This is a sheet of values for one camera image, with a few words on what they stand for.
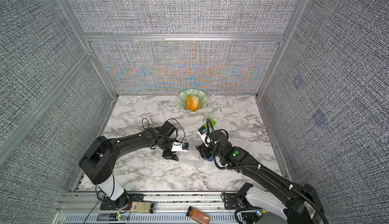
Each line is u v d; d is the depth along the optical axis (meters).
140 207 0.69
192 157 0.82
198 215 0.66
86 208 0.73
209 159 0.84
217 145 0.58
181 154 0.83
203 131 0.68
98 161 0.46
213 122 1.03
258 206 0.59
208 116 1.07
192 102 1.03
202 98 1.13
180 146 0.75
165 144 0.73
